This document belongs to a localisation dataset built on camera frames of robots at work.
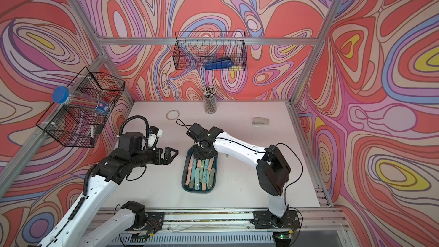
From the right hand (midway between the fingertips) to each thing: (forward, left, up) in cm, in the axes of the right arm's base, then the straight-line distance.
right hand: (201, 160), depth 82 cm
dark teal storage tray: (-5, +2, -7) cm, 9 cm away
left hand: (-1, +12, +11) cm, 16 cm away
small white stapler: (+28, -35, -7) cm, 46 cm away
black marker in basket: (+5, +45, +17) cm, 49 cm away
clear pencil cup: (+39, -4, +4) cm, 39 cm away
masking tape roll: (+37, +22, -7) cm, 43 cm away
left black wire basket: (+9, +53, +20) cm, 58 cm away
